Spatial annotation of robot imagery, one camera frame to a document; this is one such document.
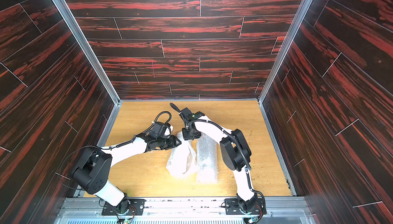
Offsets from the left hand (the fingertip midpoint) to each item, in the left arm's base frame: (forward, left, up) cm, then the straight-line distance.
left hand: (180, 145), depth 89 cm
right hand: (+7, -6, 0) cm, 9 cm away
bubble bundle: (-11, -15, +4) cm, 19 cm away
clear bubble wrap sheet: (-10, -2, -3) cm, 10 cm away
